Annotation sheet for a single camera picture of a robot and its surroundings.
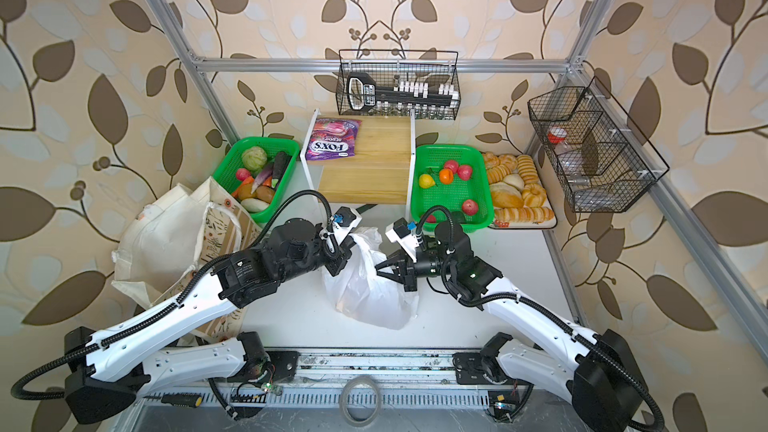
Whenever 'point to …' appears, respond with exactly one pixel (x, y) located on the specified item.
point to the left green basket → (230, 161)
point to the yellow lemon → (426, 181)
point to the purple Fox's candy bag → (332, 139)
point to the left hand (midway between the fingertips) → (360, 234)
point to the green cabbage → (254, 158)
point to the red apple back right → (464, 172)
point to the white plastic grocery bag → (359, 290)
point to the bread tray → (520, 198)
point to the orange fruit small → (446, 176)
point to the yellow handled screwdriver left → (180, 399)
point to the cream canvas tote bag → (166, 244)
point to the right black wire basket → (605, 164)
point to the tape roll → (344, 397)
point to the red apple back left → (451, 165)
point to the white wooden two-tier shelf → (381, 172)
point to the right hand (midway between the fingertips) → (374, 273)
